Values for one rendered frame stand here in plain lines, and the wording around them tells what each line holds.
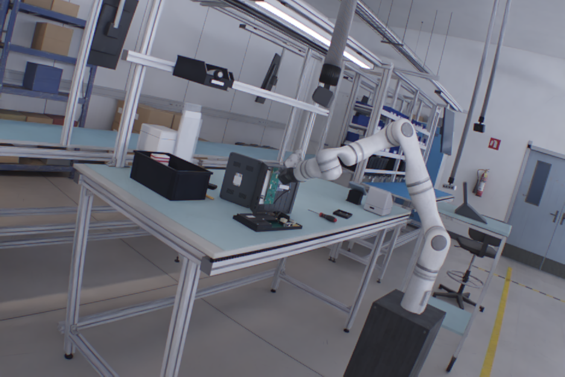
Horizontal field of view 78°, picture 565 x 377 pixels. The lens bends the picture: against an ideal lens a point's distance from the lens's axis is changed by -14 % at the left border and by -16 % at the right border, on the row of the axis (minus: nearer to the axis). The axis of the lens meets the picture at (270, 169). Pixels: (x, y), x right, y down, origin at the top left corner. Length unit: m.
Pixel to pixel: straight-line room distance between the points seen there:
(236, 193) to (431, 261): 0.84
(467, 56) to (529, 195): 2.89
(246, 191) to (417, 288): 0.79
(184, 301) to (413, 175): 0.89
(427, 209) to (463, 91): 6.75
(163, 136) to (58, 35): 3.22
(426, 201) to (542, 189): 6.58
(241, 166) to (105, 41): 1.74
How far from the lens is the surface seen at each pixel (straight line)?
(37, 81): 4.86
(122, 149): 1.90
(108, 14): 3.08
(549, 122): 8.02
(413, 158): 1.47
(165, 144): 1.86
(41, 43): 4.83
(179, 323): 1.38
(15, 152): 2.44
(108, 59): 3.19
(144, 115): 5.07
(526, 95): 8.10
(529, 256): 8.12
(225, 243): 1.26
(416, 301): 1.58
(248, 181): 1.70
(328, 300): 3.13
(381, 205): 2.38
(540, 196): 8.01
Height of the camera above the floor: 1.43
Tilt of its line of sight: 8 degrees down
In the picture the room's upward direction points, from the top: 15 degrees clockwise
